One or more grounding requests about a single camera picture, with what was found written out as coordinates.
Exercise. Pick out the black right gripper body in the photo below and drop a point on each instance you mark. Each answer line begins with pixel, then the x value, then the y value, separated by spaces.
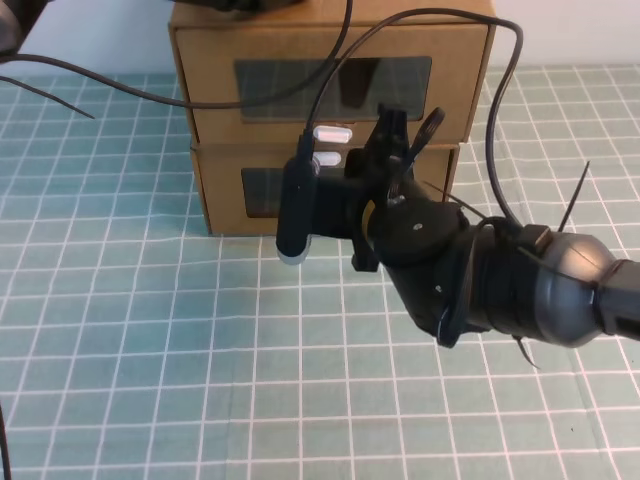
pixel 423 244

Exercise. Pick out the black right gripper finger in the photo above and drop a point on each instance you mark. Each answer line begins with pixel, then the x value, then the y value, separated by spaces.
pixel 423 137
pixel 388 142

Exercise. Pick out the white box handle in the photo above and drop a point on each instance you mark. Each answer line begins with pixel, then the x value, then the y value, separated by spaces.
pixel 328 159
pixel 332 134

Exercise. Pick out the brown cardboard shoebox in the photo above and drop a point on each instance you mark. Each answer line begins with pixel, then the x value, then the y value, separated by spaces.
pixel 254 78
pixel 240 184

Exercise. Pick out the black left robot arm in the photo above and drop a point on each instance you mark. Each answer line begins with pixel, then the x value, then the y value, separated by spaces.
pixel 18 17

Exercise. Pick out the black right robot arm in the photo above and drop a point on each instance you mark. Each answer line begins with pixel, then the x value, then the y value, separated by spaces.
pixel 556 287

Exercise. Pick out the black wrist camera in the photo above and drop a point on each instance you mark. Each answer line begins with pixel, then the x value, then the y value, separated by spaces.
pixel 295 219

